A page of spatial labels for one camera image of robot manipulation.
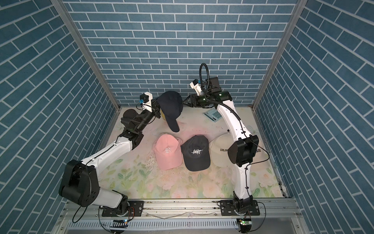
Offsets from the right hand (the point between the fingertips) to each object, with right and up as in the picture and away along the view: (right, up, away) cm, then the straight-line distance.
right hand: (187, 103), depth 80 cm
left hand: (-11, +2, -7) cm, 13 cm away
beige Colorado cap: (+19, -28, +12) cm, 36 cm away
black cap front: (+5, -30, +9) cm, 31 cm away
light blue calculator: (+19, -5, +35) cm, 40 cm away
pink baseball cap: (-12, -29, +9) cm, 33 cm away
